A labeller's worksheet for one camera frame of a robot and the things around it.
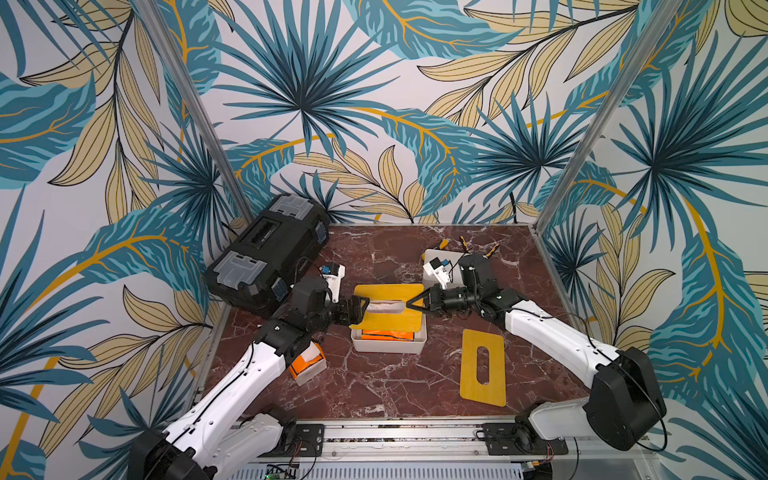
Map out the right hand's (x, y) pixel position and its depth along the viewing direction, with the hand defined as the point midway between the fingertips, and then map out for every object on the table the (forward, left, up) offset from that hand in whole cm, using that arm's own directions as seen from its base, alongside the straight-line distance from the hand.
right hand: (408, 305), depth 75 cm
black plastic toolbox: (+13, +41, -1) cm, 44 cm away
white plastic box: (+3, -11, +7) cm, 13 cm away
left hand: (+2, +13, -1) cm, 13 cm away
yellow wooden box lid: (-3, -1, -1) cm, 3 cm away
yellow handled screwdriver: (+36, -17, -19) cm, 44 cm away
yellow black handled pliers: (+34, -35, -20) cm, 53 cm away
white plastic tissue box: (-5, -2, -15) cm, 16 cm away
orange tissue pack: (-10, +26, -12) cm, 30 cm away
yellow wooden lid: (-15, -17, -20) cm, 30 cm away
